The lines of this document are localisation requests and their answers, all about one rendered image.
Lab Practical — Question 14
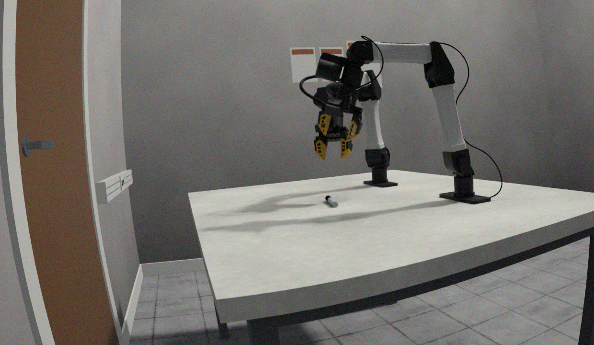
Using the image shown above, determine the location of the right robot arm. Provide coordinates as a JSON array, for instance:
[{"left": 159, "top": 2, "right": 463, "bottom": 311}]
[{"left": 314, "top": 69, "right": 398, "bottom": 188}]

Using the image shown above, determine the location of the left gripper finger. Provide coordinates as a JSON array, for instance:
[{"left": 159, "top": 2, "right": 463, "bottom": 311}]
[
  {"left": 318, "top": 113, "right": 331, "bottom": 135},
  {"left": 346, "top": 120, "right": 359, "bottom": 141}
]

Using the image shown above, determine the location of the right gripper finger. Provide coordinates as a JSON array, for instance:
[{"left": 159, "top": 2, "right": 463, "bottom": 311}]
[
  {"left": 340, "top": 138, "right": 351, "bottom": 160},
  {"left": 315, "top": 139, "right": 327, "bottom": 160}
]

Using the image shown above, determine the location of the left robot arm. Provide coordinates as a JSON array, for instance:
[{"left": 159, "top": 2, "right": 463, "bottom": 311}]
[{"left": 315, "top": 40, "right": 491, "bottom": 204}]

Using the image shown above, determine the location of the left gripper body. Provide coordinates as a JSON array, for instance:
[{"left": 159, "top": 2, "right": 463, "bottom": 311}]
[{"left": 318, "top": 85, "right": 363, "bottom": 134}]

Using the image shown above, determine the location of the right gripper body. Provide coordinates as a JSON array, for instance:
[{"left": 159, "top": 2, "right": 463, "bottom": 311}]
[{"left": 314, "top": 116, "right": 353, "bottom": 151}]

